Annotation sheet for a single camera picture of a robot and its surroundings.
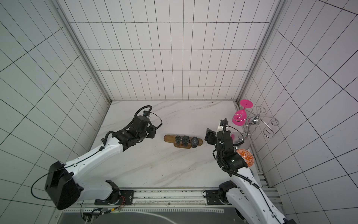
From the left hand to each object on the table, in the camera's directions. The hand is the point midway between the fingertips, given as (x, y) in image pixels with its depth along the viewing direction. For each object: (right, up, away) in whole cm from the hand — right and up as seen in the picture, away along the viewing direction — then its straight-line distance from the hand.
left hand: (151, 130), depth 82 cm
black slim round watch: (+16, -7, +5) cm, 18 cm away
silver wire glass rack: (+60, 0, +1) cm, 60 cm away
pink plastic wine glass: (+51, +8, -7) cm, 52 cm away
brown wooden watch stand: (+12, -6, +5) cm, 14 cm away
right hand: (+37, +2, -5) cm, 37 cm away
